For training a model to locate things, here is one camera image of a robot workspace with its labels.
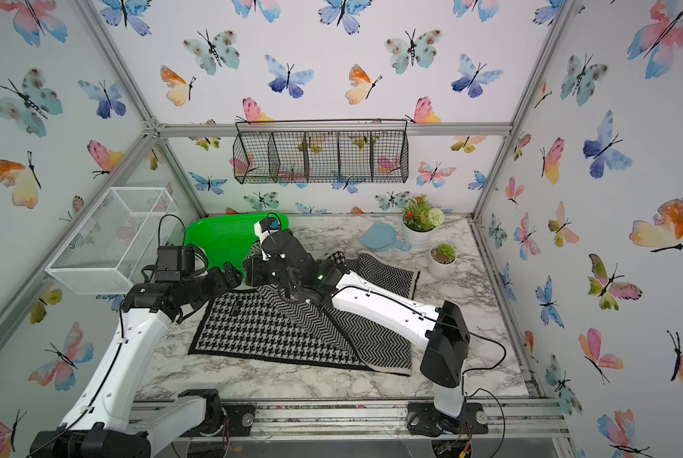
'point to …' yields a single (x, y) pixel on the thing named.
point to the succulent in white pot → (443, 259)
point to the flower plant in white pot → (420, 221)
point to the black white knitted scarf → (282, 319)
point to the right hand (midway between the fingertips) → (240, 263)
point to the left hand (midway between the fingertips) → (232, 278)
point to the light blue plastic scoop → (382, 237)
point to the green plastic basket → (227, 239)
